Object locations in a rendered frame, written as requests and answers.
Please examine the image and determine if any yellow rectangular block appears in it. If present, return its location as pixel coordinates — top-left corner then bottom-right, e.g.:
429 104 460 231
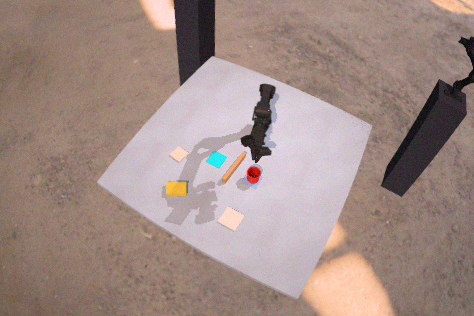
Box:
166 182 187 197

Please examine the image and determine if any red translucent cup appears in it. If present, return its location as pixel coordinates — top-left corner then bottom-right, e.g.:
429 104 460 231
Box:
247 167 261 184

